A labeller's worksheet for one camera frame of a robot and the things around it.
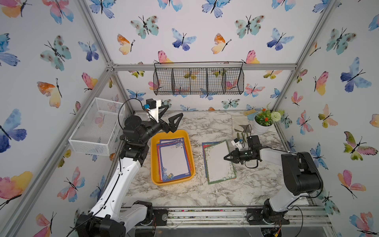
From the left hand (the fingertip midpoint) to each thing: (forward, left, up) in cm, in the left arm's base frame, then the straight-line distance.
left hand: (175, 109), depth 64 cm
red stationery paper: (+6, -15, -41) cm, 44 cm away
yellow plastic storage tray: (+8, +17, -35) cm, 40 cm away
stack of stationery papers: (+10, +9, -40) cm, 42 cm away
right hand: (-6, -27, -34) cm, 44 cm away
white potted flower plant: (+16, -53, -27) cm, 61 cm away
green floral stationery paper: (-10, -22, -41) cm, 48 cm away
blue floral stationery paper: (-4, +5, -42) cm, 43 cm away
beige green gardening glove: (+24, -44, -41) cm, 64 cm away
